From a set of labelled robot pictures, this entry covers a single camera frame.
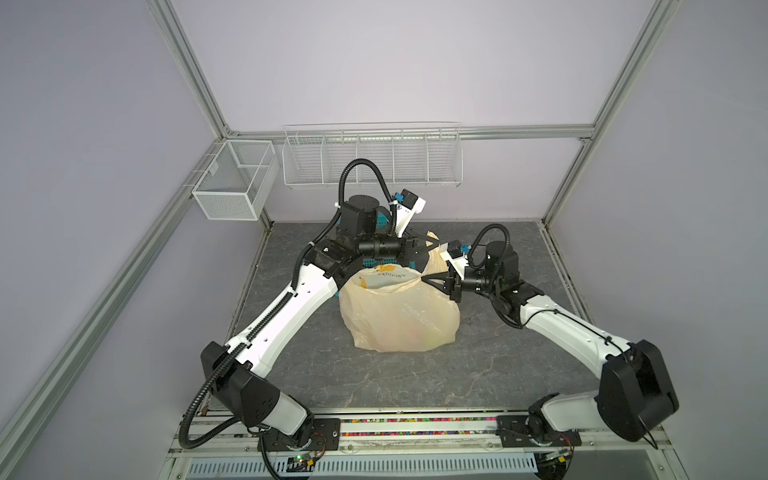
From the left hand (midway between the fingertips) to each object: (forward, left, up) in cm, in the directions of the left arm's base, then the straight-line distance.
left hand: (438, 247), depth 64 cm
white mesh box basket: (+47, +61, -15) cm, 78 cm away
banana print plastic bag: (-4, +10, -19) cm, 22 cm away
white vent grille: (-37, -16, -38) cm, 56 cm away
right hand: (+1, +2, -13) cm, 14 cm away
